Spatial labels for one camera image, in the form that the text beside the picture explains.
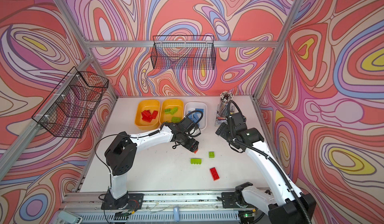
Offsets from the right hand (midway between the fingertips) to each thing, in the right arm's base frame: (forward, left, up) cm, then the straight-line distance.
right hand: (225, 137), depth 77 cm
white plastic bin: (+34, +19, -14) cm, 41 cm away
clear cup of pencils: (+26, -4, -6) cm, 27 cm away
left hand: (+2, +16, -12) cm, 20 cm away
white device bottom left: (-31, +78, -15) cm, 85 cm away
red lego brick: (+26, +50, -14) cm, 58 cm away
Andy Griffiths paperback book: (+23, -3, -16) cm, 29 cm away
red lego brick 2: (+31, +51, -14) cm, 61 cm away
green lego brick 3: (-6, +16, -16) cm, 23 cm away
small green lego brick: (+32, +35, -14) cm, 49 cm away
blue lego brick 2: (+7, +18, +10) cm, 21 cm away
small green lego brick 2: (-2, +6, -16) cm, 18 cm away
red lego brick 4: (0, +16, -16) cm, 23 cm away
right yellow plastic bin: (+26, +36, -15) cm, 48 cm away
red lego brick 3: (+30, +45, -16) cm, 56 cm away
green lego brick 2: (+24, +29, -15) cm, 41 cm away
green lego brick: (+31, +31, -14) cm, 46 cm away
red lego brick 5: (-13, +6, -16) cm, 22 cm away
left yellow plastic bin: (+35, +47, -11) cm, 60 cm away
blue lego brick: (+32, +11, -15) cm, 37 cm away
